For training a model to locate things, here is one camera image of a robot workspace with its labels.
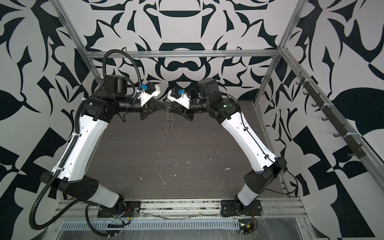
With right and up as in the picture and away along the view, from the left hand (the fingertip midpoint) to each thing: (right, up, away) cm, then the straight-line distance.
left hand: (164, 101), depth 62 cm
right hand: (+3, -2, 0) cm, 3 cm away
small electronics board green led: (+37, -57, +9) cm, 69 cm away
